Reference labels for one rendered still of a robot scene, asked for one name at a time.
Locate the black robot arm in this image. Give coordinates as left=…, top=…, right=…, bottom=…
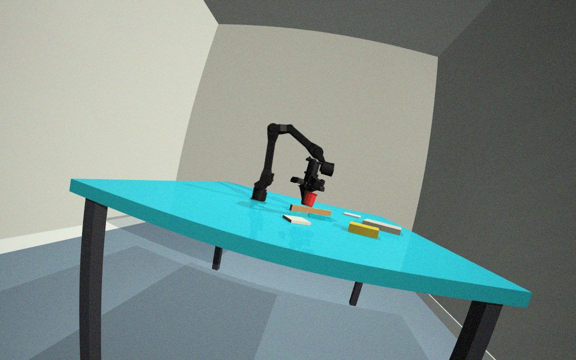
left=250, top=123, right=335, bottom=202

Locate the red cup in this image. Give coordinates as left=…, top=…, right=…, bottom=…
left=301, top=191, right=317, bottom=208

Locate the yellow rectangular block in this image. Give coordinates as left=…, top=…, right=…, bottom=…
left=348, top=221, right=379, bottom=239

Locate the brown wooden plank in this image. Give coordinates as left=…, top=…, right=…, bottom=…
left=289, top=204, right=332, bottom=216

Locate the beige flat square slab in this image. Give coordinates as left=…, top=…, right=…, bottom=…
left=282, top=214, right=311, bottom=226

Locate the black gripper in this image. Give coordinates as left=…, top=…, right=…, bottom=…
left=290, top=169, right=325, bottom=201

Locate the grey flat bar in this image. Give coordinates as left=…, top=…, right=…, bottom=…
left=362, top=218, right=402, bottom=235

